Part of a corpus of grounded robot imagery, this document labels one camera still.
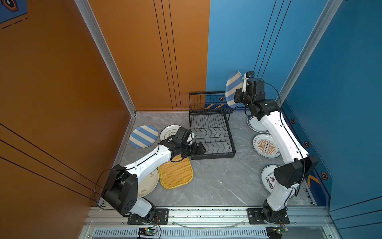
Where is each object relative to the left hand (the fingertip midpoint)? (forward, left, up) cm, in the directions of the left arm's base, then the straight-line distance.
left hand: (201, 149), depth 83 cm
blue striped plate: (+18, +41, -13) cm, 47 cm away
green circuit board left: (-37, +26, -14) cm, 47 cm away
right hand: (+22, -20, +25) cm, 39 cm away
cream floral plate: (-15, +30, -12) cm, 35 cm away
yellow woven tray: (-9, +15, -13) cm, 21 cm away
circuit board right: (-37, -35, -13) cm, 53 cm away
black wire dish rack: (+28, -7, -10) cm, 31 cm away
